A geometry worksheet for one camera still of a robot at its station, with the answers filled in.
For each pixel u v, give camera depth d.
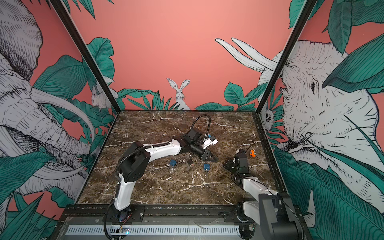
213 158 0.81
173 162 0.92
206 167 0.90
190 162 0.93
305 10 0.70
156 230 0.70
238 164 0.70
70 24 0.75
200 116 1.19
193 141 0.74
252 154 0.95
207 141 0.80
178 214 0.75
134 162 0.53
